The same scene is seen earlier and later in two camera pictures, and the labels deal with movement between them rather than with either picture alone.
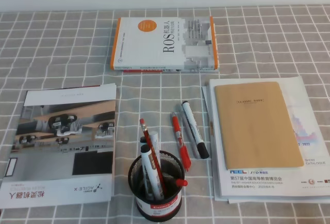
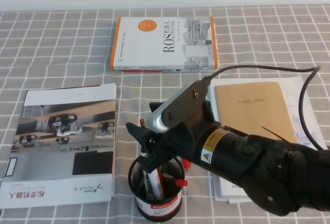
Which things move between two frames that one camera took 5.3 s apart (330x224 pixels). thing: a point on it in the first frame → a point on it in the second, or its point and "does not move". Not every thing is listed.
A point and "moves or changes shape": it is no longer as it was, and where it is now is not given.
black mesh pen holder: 156,178 does not move
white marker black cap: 202,150 moves or changes shape
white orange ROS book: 166,44 does not move
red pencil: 144,127 does not move
